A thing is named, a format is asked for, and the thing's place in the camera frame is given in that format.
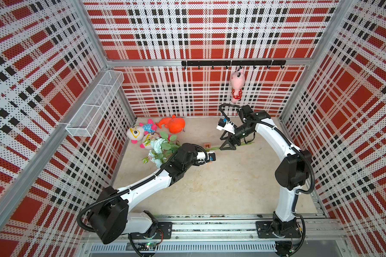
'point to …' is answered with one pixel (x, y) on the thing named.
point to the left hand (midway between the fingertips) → (200, 144)
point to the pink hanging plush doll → (237, 81)
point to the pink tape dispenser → (207, 145)
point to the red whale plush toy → (175, 125)
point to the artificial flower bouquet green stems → (162, 148)
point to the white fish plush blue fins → (135, 133)
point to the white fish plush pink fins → (148, 136)
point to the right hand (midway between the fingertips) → (225, 142)
